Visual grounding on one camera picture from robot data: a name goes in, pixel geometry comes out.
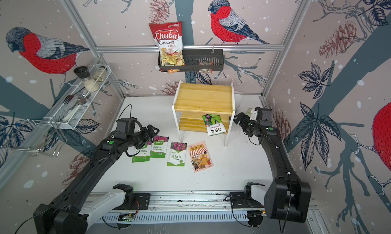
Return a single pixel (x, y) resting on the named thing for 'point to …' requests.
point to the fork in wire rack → (71, 96)
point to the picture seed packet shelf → (200, 156)
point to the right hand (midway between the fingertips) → (236, 120)
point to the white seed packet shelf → (214, 124)
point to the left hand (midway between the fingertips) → (157, 130)
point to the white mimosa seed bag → (177, 154)
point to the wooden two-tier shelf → (193, 100)
